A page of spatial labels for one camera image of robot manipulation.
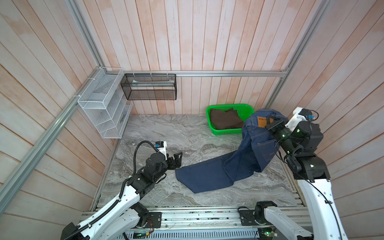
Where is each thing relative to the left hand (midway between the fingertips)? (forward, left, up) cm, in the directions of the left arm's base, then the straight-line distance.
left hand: (176, 157), depth 77 cm
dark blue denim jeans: (0, -39, +12) cm, 41 cm away
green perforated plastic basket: (+54, -31, -13) cm, 64 cm away
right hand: (+7, -40, +24) cm, 47 cm away
